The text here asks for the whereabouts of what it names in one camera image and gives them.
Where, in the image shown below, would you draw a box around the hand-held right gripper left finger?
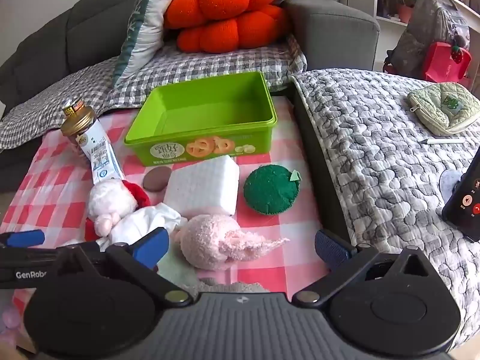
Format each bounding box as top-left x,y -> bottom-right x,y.
54,228 -> 194,305

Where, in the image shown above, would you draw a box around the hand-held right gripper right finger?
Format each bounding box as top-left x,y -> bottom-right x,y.
292,229 -> 441,307

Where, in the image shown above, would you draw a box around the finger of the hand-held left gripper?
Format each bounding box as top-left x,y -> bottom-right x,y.
0,229 -> 46,249

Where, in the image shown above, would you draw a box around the light green cloth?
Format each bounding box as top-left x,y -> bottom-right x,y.
157,247 -> 199,297

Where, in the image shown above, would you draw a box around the pink fuzzy sock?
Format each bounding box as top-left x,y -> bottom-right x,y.
176,214 -> 291,271

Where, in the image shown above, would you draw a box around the santa plush doll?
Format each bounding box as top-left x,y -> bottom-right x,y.
84,179 -> 151,246

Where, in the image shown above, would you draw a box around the white foam block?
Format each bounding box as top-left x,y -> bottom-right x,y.
164,155 -> 240,216

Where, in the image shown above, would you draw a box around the grey fuzzy sock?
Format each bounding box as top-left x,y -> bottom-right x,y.
197,277 -> 271,294

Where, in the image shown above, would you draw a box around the green plastic box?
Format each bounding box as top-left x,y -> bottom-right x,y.
124,71 -> 278,166

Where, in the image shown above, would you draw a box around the white blue milk carton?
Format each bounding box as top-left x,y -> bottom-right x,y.
77,118 -> 126,185

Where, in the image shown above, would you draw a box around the pink checked tablecloth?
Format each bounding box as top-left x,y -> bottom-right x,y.
0,94 -> 334,302

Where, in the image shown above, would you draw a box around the brown felt disc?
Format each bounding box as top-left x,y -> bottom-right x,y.
143,167 -> 172,192

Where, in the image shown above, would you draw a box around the dark ottoman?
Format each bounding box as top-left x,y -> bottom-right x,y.
287,79 -> 355,246

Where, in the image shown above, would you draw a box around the green felt plush ball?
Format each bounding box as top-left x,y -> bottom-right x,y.
244,164 -> 301,215

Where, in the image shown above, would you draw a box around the grey patterned quilt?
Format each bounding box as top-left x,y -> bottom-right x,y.
290,68 -> 480,353

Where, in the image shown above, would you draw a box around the glass jar with gold lid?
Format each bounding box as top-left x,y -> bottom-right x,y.
61,106 -> 100,158

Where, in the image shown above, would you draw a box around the grey felt heart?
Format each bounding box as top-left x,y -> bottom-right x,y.
439,169 -> 466,201

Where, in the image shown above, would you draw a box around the black smartphone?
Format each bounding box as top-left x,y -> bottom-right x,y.
442,155 -> 480,242

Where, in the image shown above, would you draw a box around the small tin can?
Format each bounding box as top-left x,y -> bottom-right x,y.
62,97 -> 84,115

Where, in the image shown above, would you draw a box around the white pen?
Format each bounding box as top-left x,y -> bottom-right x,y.
419,137 -> 466,145

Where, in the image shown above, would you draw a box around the green quilted pouch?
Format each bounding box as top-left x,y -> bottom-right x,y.
407,82 -> 480,136

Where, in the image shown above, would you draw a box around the grey gingham blanket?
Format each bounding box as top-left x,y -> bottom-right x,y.
0,34 -> 308,151

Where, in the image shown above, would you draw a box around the red bag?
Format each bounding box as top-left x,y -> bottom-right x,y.
423,41 -> 472,82

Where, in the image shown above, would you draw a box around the dark grey sofa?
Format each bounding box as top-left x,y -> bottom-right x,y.
0,0 -> 381,196

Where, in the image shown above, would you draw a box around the white teal pillow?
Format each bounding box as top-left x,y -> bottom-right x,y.
112,0 -> 187,87

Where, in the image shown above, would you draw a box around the orange pumpkin cushion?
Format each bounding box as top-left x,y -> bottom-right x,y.
164,0 -> 282,31
177,4 -> 289,53

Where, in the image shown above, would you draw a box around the grey backpack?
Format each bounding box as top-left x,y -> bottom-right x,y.
388,0 -> 470,80

